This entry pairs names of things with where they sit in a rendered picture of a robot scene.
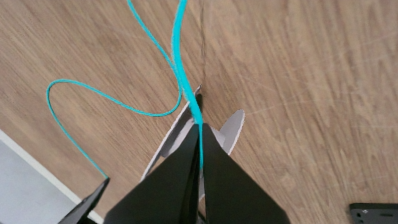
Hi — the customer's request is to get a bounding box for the grey cable reel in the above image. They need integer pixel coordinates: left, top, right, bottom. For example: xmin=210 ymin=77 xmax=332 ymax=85
xmin=140 ymin=84 xmax=246 ymax=202

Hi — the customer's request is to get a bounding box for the teal cable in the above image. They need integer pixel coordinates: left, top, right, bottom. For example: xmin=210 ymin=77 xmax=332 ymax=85
xmin=47 ymin=0 xmax=203 ymax=178

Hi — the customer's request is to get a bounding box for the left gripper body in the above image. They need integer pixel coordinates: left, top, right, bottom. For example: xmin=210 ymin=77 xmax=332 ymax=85
xmin=80 ymin=217 xmax=99 ymax=224

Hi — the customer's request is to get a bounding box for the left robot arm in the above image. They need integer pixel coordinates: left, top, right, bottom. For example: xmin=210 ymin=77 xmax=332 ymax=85
xmin=198 ymin=210 xmax=206 ymax=224

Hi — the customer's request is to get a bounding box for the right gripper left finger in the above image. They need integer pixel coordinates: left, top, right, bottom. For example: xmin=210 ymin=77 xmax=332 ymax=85
xmin=102 ymin=123 xmax=200 ymax=224

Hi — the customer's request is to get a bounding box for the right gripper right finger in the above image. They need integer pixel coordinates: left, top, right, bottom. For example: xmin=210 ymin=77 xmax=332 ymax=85
xmin=202 ymin=123 xmax=291 ymax=224

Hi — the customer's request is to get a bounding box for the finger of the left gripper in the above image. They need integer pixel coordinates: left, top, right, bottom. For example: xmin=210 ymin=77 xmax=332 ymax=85
xmin=56 ymin=177 xmax=111 ymax=224

